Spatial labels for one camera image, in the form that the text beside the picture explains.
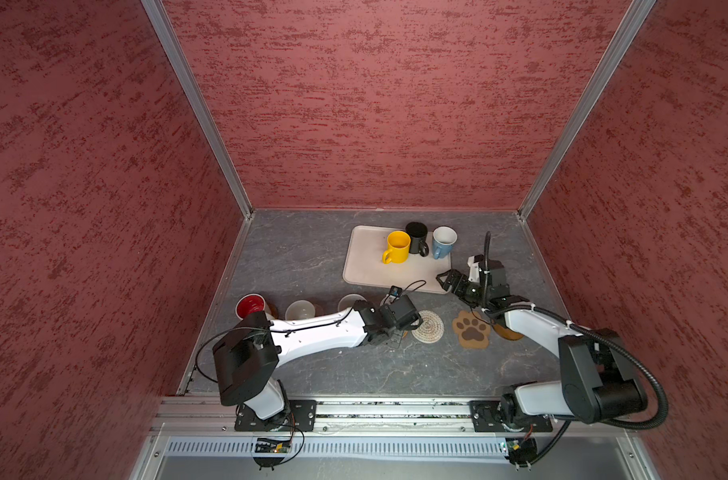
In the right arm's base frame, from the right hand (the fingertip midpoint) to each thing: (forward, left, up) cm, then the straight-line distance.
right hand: (442, 287), depth 91 cm
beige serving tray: (+14, +24, -6) cm, 29 cm away
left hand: (-14, +18, 0) cm, 23 cm away
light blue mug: (+20, -5, -1) cm, 21 cm away
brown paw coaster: (-12, -9, -7) cm, 16 cm away
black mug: (+20, +5, +1) cm, 20 cm away
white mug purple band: (-7, +43, +1) cm, 44 cm away
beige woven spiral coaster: (-10, +4, -7) cm, 13 cm away
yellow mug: (+19, +12, -1) cm, 22 cm away
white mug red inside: (-4, +58, +1) cm, 58 cm away
